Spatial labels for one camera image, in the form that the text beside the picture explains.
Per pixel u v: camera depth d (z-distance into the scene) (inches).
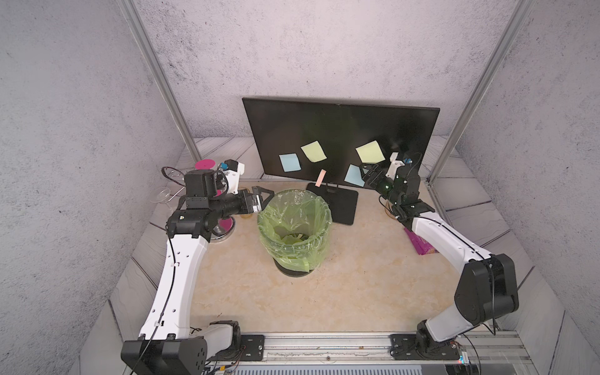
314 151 33.4
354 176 34.1
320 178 36.8
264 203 24.9
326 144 32.8
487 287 17.5
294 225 34.9
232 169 23.8
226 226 41.8
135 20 28.2
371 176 29.2
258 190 24.0
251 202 23.4
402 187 24.6
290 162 36.0
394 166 29.2
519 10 27.6
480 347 29.3
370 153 30.5
